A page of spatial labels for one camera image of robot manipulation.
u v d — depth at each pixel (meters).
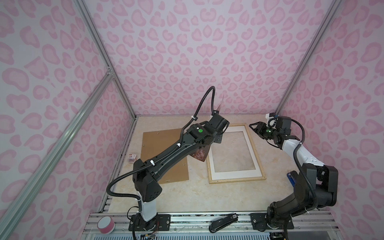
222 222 0.70
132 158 0.95
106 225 0.68
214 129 0.56
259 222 0.73
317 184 0.48
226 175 0.91
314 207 0.44
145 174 0.43
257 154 0.96
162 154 0.48
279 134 0.68
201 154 0.85
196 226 0.72
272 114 0.81
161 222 0.73
